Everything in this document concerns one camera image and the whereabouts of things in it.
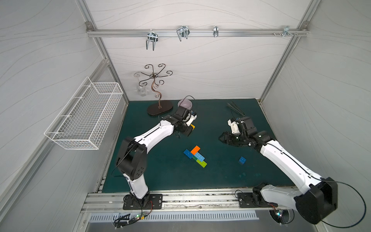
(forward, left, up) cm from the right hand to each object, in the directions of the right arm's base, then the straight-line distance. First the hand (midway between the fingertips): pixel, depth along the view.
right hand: (222, 138), depth 80 cm
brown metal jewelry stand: (+35, +42, -14) cm, 56 cm away
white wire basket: (-4, +70, +16) cm, 71 cm away
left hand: (+8, +19, -4) cm, 21 cm away
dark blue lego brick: (-3, +19, -15) cm, 25 cm away
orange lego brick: (-1, +15, -14) cm, 21 cm away
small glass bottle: (+33, +53, +6) cm, 63 cm away
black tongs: (+39, -15, -15) cm, 45 cm away
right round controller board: (-33, -30, -19) cm, 49 cm away
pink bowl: (+36, +23, -11) cm, 44 cm away
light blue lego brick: (-5, +12, -15) cm, 20 cm away
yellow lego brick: (+10, +17, -3) cm, 19 cm away
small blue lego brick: (-6, -14, -16) cm, 22 cm away
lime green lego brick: (-9, +10, -15) cm, 21 cm away
